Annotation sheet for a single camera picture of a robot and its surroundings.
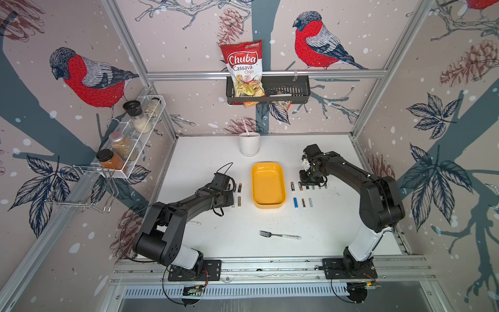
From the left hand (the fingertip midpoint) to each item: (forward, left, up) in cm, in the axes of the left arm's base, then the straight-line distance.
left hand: (232, 195), depth 93 cm
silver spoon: (-13, +16, -1) cm, 20 cm away
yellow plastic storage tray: (+6, -18, -1) cm, 19 cm away
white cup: (+27, -8, +8) cm, 29 cm away
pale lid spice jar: (+28, +36, +32) cm, 55 cm away
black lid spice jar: (+15, +35, +34) cm, 51 cm away
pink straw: (+38, -6, +10) cm, 39 cm away
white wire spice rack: (+14, +41, +29) cm, 52 cm away
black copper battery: (+6, -31, -1) cm, 31 cm away
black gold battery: (+5, -3, -2) cm, 6 cm away
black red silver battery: (+6, -1, -2) cm, 6 cm away
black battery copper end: (+5, -35, -2) cm, 35 cm away
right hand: (+6, -35, +4) cm, 36 cm away
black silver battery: (+6, -48, -2) cm, 48 cm away
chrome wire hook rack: (-14, +40, +35) cm, 55 cm away
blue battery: (-3, -31, -2) cm, 31 cm away
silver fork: (-18, -17, -1) cm, 24 cm away
